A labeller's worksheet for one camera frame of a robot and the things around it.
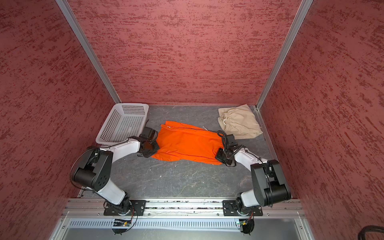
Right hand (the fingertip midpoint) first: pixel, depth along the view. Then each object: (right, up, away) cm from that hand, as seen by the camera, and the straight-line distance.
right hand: (215, 160), depth 90 cm
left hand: (-38, +4, +4) cm, 38 cm away
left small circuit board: (-50, -26, -18) cm, 60 cm away
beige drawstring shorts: (+20, +24, +18) cm, 36 cm away
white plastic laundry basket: (-66, +24, +20) cm, 73 cm away
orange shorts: (-25, +10, +10) cm, 29 cm away
